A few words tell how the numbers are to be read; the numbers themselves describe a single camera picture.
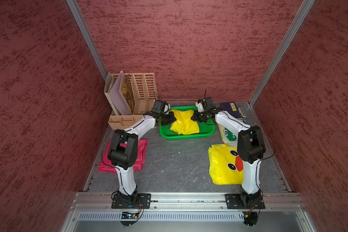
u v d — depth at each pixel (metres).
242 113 1.10
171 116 0.85
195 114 0.86
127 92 1.03
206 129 1.02
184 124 0.95
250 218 0.70
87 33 0.80
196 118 0.85
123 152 0.50
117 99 0.91
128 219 0.72
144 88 1.14
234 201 0.74
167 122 0.85
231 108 1.17
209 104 0.77
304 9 0.71
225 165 0.85
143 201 0.74
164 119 0.81
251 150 0.54
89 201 0.77
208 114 0.73
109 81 0.92
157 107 0.76
